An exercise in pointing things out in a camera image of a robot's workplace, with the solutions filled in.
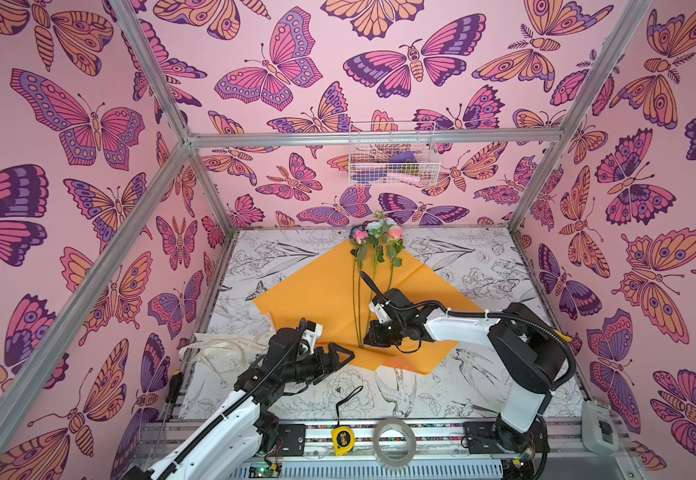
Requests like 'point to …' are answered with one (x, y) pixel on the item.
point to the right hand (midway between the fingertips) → (363, 338)
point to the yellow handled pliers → (563, 336)
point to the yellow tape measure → (343, 436)
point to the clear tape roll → (413, 441)
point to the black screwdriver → (171, 400)
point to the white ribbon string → (237, 342)
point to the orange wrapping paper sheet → (330, 300)
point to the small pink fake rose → (359, 254)
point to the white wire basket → (393, 154)
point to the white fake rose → (377, 239)
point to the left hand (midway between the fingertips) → (347, 359)
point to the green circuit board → (265, 472)
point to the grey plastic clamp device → (599, 432)
